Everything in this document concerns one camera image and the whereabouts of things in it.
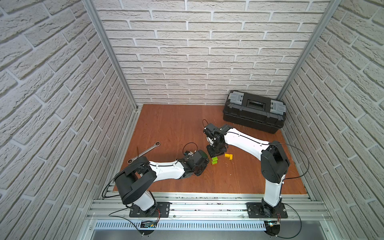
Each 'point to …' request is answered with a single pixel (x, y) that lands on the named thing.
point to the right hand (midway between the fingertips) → (214, 155)
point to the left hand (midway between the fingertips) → (211, 161)
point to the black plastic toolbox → (261, 113)
